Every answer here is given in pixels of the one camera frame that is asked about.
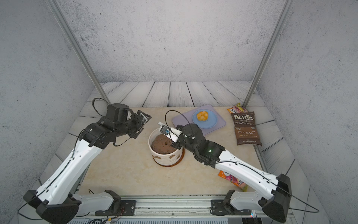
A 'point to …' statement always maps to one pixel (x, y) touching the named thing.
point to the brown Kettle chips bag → (245, 128)
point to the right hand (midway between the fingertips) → (170, 128)
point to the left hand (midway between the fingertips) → (151, 121)
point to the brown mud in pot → (162, 144)
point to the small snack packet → (238, 108)
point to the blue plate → (210, 122)
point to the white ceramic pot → (166, 159)
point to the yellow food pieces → (202, 115)
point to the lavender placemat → (220, 123)
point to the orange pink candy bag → (232, 179)
